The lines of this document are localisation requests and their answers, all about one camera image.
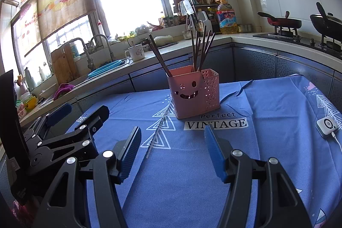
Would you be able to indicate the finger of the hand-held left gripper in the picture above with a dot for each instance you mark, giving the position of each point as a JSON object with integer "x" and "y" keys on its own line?
{"x": 98, "y": 115}
{"x": 60, "y": 111}

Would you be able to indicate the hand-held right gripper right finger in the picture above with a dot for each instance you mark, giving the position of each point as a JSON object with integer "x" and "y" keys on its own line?
{"x": 216, "y": 153}

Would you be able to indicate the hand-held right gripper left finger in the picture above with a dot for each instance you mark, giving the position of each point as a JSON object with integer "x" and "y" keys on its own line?
{"x": 131, "y": 153}

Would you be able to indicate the pink plastic utensil holder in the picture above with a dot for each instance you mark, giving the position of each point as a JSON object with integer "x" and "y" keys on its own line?
{"x": 187, "y": 105}

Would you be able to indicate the bundle of wooden chopsticks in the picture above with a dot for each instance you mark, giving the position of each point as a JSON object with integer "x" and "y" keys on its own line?
{"x": 163, "y": 62}

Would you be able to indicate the pink cloth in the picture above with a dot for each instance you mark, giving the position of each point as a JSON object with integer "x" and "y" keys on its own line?
{"x": 64, "y": 91}

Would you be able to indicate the yellow cup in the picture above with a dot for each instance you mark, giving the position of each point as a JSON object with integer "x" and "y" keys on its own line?
{"x": 31, "y": 103}

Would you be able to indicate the blue printed tablecloth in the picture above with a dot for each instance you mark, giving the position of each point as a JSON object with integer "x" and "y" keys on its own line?
{"x": 187, "y": 177}

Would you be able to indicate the wooden cutting board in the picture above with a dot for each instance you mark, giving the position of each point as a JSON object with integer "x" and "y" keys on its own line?
{"x": 62, "y": 67}

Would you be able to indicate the blue plastic basin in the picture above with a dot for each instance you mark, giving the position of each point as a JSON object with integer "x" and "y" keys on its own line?
{"x": 107, "y": 69}

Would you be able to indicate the metal kitchen faucet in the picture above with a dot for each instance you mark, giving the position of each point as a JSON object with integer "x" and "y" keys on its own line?
{"x": 108, "y": 49}
{"x": 88, "y": 59}

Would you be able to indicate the white printed mug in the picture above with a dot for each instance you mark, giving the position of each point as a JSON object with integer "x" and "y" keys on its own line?
{"x": 136, "y": 53}

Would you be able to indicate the white plastic bag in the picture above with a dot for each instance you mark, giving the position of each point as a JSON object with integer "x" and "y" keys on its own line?
{"x": 163, "y": 40}

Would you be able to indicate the printed window blind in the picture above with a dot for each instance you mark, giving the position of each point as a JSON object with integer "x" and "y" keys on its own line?
{"x": 61, "y": 3}

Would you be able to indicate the small white square device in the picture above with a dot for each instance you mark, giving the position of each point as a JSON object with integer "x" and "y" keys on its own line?
{"x": 326, "y": 127}

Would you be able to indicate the small metal tin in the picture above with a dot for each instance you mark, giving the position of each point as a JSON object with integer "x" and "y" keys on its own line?
{"x": 245, "y": 28}

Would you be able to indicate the white plastic jug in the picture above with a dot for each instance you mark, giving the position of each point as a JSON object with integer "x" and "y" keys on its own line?
{"x": 203, "y": 20}

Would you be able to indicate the yellow cooking oil bottle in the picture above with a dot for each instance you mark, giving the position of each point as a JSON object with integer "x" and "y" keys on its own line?
{"x": 227, "y": 19}

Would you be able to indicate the hanging kitchen tools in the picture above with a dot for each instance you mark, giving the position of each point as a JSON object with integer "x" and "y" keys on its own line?
{"x": 188, "y": 11}

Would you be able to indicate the black gas stove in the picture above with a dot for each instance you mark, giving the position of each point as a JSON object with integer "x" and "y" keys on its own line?
{"x": 294, "y": 39}

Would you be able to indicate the red frying pan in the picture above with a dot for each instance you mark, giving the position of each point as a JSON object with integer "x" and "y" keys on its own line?
{"x": 283, "y": 22}

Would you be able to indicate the black wok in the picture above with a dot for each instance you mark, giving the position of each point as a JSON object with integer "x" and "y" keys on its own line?
{"x": 327, "y": 22}

